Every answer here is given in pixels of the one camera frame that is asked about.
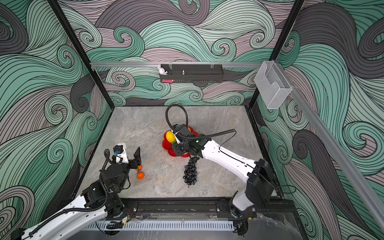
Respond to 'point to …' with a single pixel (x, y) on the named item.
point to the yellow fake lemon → (170, 136)
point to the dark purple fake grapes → (190, 171)
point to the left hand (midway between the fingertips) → (133, 147)
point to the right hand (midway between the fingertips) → (176, 147)
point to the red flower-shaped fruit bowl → (168, 146)
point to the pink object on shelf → (168, 81)
